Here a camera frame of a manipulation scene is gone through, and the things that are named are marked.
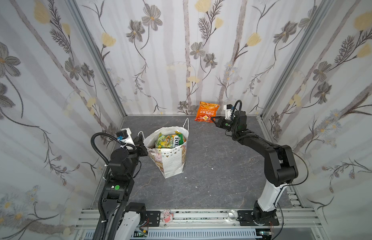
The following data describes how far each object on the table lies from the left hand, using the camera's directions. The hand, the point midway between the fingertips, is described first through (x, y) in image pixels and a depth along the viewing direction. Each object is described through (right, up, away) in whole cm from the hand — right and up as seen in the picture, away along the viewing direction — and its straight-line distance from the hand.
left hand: (139, 131), depth 66 cm
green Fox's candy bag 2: (+18, -4, +15) cm, 24 cm away
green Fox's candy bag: (+12, -5, +13) cm, 19 cm away
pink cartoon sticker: (+12, -42, +6) cm, 44 cm away
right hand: (+35, +10, +21) cm, 42 cm away
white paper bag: (+12, -16, +12) cm, 24 cm away
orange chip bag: (+33, +12, +24) cm, 42 cm away
